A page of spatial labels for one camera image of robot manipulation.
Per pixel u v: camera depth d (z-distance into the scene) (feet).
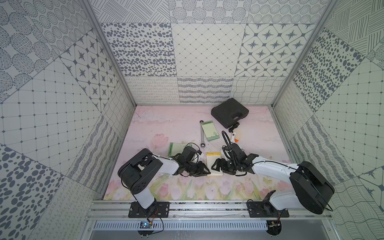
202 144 3.22
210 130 3.44
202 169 2.67
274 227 2.41
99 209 2.45
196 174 2.58
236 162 2.24
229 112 3.63
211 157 2.98
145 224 2.35
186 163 2.47
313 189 1.41
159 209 2.40
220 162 2.56
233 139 3.27
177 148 3.13
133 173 1.55
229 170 2.49
